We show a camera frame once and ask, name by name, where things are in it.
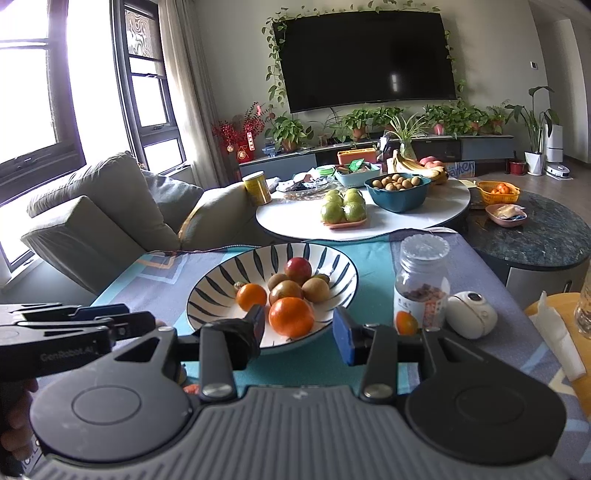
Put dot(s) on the large dark framed window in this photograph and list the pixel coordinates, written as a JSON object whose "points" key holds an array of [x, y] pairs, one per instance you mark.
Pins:
{"points": [[27, 92]]}

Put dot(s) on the beige curtain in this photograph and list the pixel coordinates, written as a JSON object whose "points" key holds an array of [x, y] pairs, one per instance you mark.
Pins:
{"points": [[194, 92]]}

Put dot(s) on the spider plant in glass vase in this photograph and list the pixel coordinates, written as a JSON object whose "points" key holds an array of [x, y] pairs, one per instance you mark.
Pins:
{"points": [[406, 134]]}

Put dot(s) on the pink snack dish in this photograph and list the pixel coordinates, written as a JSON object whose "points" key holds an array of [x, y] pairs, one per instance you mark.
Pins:
{"points": [[505, 219]]}

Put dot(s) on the red peaches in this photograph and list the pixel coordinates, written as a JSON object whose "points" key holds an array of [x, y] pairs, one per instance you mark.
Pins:
{"points": [[429, 161]]}

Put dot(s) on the clear bottle with orange label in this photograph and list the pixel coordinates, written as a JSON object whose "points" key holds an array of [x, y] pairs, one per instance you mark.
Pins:
{"points": [[422, 295]]}

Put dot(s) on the white paper napkin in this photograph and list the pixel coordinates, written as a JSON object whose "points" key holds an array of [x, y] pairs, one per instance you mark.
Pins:
{"points": [[556, 332]]}

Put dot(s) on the small green potted plant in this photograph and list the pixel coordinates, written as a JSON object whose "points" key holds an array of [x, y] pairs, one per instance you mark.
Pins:
{"points": [[388, 115], [358, 120], [496, 117]]}

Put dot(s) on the yellow wooden tray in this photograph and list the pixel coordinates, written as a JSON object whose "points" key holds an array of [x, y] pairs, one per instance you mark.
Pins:
{"points": [[545, 360]]}

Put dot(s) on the white round table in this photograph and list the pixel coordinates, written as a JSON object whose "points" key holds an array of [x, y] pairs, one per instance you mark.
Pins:
{"points": [[295, 221]]}

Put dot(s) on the tall plant in white pot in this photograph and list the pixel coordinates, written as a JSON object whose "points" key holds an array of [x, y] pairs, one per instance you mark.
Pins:
{"points": [[535, 129]]}

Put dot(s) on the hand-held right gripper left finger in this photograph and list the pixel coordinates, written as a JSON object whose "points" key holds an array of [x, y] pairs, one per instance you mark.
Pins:
{"points": [[257, 325]]}

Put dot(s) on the blue patterned tablecloth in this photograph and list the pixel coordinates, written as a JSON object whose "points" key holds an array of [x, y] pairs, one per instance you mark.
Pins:
{"points": [[369, 258]]}

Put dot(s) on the person's left hand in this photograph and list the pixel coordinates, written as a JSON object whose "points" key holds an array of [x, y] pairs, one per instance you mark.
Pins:
{"points": [[16, 415]]}

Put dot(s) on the orange plastic basket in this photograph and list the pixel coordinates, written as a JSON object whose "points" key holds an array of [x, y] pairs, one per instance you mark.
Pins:
{"points": [[496, 197]]}

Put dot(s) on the glass cup with spoon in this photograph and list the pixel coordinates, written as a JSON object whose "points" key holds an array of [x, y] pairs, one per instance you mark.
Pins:
{"points": [[584, 304]]}

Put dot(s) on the brown kiwi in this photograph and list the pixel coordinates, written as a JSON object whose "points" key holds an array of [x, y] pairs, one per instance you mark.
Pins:
{"points": [[286, 291], [316, 290], [278, 278]]}

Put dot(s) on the white rounded device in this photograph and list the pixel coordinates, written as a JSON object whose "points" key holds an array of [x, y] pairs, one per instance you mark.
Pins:
{"points": [[471, 316]]}

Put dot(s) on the printed cardboard box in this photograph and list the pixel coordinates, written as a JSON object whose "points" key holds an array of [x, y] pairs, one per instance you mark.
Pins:
{"points": [[459, 168]]}

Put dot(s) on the dark green marble table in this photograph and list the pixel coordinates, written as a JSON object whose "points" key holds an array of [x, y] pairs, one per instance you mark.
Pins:
{"points": [[545, 240]]}

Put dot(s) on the bunch of bananas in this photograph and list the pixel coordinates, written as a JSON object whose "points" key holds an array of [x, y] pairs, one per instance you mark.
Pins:
{"points": [[415, 166]]}

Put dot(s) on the pile of small tangerines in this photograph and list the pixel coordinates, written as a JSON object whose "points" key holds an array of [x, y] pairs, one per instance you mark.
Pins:
{"points": [[501, 188]]}

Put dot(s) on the black wall television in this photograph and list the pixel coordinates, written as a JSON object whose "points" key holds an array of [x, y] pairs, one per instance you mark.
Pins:
{"points": [[369, 60]]}

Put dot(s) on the blue ceramic bowl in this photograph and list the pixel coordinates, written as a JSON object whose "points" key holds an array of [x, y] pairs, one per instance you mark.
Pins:
{"points": [[397, 201]]}

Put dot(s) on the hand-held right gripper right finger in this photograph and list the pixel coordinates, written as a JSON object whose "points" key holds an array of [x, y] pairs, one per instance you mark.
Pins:
{"points": [[344, 337]]}

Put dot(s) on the pile of small brown fruits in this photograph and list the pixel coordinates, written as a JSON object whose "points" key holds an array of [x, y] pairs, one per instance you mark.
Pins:
{"points": [[397, 182]]}

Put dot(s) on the red festive decoration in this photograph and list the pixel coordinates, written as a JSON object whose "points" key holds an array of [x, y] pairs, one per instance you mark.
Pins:
{"points": [[231, 131]]}

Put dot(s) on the white bowl with dark stripes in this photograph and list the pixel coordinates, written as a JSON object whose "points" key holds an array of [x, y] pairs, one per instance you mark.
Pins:
{"points": [[217, 295]]}

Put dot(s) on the pink apple tray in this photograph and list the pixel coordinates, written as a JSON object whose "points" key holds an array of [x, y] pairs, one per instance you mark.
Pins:
{"points": [[346, 225]]}

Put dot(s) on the glass plate of snacks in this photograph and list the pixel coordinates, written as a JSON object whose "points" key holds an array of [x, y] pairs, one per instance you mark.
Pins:
{"points": [[307, 188]]}

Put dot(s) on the grey television cabinet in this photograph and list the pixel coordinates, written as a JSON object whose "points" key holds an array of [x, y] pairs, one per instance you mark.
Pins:
{"points": [[485, 145]]}

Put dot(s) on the beige throw with yellow trim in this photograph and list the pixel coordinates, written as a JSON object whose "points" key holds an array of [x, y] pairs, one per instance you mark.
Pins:
{"points": [[217, 217]]}

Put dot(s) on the large orange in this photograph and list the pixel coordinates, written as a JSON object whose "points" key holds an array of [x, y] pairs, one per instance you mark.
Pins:
{"points": [[291, 316], [251, 297]]}

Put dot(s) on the narrow dark framed window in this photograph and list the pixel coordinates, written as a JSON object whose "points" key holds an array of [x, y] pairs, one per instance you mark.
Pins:
{"points": [[147, 92]]}

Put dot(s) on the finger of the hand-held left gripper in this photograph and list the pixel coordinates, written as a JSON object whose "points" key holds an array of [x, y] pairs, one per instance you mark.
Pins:
{"points": [[134, 323], [99, 310]]}

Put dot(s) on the teal container of snacks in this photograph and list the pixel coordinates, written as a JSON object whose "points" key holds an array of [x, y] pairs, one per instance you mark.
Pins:
{"points": [[358, 175]]}

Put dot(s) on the grey pillow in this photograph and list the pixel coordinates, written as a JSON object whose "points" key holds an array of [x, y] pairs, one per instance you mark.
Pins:
{"points": [[171, 198]]}

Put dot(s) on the grey fabric sofa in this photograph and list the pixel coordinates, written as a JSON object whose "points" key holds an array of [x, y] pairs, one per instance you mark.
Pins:
{"points": [[92, 217]]}

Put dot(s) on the small blue item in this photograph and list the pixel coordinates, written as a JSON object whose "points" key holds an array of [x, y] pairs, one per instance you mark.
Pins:
{"points": [[269, 150]]}

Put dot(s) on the yellow tin can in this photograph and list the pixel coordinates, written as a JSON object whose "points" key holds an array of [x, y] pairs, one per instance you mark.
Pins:
{"points": [[257, 189]]}

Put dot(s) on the bushy pothos potted plant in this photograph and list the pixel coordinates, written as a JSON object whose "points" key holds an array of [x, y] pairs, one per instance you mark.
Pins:
{"points": [[288, 131]]}

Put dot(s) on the red pot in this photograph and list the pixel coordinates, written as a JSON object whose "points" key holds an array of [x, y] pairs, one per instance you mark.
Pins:
{"points": [[518, 167]]}

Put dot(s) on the red round fruit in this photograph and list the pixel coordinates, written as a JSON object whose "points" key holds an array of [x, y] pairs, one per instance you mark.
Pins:
{"points": [[298, 269]]}

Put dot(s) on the green apple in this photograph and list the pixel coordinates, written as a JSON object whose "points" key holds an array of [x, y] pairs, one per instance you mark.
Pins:
{"points": [[354, 197], [332, 213], [354, 212], [333, 197]]}

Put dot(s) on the orange box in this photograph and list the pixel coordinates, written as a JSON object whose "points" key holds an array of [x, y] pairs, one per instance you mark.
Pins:
{"points": [[355, 156]]}

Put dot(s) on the wide leafy potted plants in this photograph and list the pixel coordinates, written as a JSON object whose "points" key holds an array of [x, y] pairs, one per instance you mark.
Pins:
{"points": [[450, 117]]}

